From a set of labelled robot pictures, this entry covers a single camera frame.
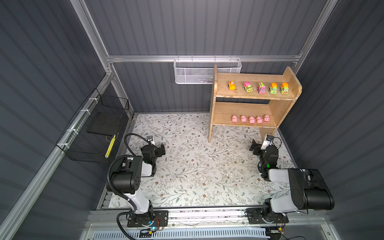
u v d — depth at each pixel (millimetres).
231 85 716
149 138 841
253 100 1191
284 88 693
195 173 889
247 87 706
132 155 733
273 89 692
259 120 847
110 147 691
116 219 664
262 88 693
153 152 777
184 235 771
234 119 864
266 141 788
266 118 864
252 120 850
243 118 863
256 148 828
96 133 726
